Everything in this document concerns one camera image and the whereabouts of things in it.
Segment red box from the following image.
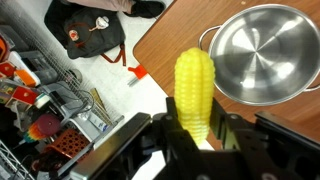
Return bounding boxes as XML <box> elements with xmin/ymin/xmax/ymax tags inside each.
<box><xmin>11</xmin><ymin>85</ymin><xmax>40</xmax><ymax>106</ymax></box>

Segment black backpack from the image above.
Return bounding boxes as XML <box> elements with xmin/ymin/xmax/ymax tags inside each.
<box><xmin>43</xmin><ymin>0</ymin><xmax>128</xmax><ymax>67</ymax></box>

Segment white tape roll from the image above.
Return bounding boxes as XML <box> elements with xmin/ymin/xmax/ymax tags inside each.
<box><xmin>34</xmin><ymin>92</ymin><xmax>52</xmax><ymax>110</ymax></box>

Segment maroon bowl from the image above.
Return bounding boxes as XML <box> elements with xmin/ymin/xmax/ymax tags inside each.
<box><xmin>35</xmin><ymin>113</ymin><xmax>63</xmax><ymax>138</ymax></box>

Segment orange perforated basket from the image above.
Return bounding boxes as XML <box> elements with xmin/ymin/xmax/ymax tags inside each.
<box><xmin>49</xmin><ymin>128</ymin><xmax>92</xmax><ymax>162</ymax></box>

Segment rainbow striped toy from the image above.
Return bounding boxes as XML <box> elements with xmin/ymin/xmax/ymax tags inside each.
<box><xmin>22</xmin><ymin>121</ymin><xmax>44</xmax><ymax>144</ymax></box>

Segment wire rack shelf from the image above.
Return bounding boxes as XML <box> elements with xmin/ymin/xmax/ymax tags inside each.
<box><xmin>0</xmin><ymin>0</ymin><xmax>126</xmax><ymax>180</ymax></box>

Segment silver metal pot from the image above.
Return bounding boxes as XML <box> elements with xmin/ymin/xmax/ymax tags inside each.
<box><xmin>197</xmin><ymin>3</ymin><xmax>320</xmax><ymax>107</ymax></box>

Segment orange floor tape piece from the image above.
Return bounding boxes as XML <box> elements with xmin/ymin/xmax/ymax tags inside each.
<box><xmin>127</xmin><ymin>63</ymin><xmax>149</xmax><ymax>88</ymax></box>

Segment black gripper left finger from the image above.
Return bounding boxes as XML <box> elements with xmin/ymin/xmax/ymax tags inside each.
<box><xmin>152</xmin><ymin>96</ymin><xmax>205</xmax><ymax>158</ymax></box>

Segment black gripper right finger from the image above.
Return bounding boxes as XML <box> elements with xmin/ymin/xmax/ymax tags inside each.
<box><xmin>209</xmin><ymin>98</ymin><xmax>258</xmax><ymax>152</ymax></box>

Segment person in white shirt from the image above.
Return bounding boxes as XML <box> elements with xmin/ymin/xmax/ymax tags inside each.
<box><xmin>66</xmin><ymin>0</ymin><xmax>167</xmax><ymax>20</ymax></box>

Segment yellow corn toy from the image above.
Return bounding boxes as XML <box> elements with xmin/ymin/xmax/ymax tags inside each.
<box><xmin>173</xmin><ymin>47</ymin><xmax>217</xmax><ymax>147</ymax></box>

